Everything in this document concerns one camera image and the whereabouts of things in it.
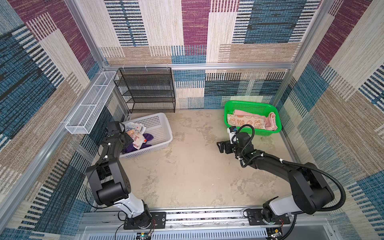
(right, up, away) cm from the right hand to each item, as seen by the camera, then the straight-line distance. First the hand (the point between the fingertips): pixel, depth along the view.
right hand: (224, 143), depth 91 cm
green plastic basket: (+32, +24, +27) cm, 49 cm away
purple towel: (-55, -2, -3) cm, 55 cm away
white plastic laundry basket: (-44, +11, +18) cm, 49 cm away
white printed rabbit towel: (-57, +7, +10) cm, 58 cm away
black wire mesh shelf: (-52, +36, +18) cm, 66 cm away
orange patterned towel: (+14, +14, +17) cm, 26 cm away
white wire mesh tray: (-70, +14, -19) cm, 74 cm away
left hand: (-59, +3, -1) cm, 59 cm away
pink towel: (+33, +13, +12) cm, 38 cm away
